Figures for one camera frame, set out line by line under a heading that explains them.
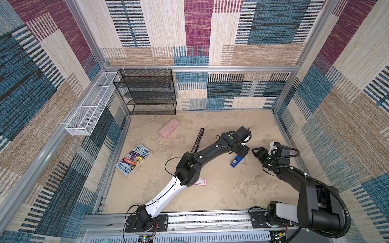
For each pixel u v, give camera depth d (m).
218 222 0.76
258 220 0.73
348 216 0.37
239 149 0.81
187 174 0.62
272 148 0.83
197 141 1.02
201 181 0.85
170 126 1.10
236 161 0.91
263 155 0.81
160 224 0.73
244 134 0.75
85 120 0.72
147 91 1.11
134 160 0.92
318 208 0.42
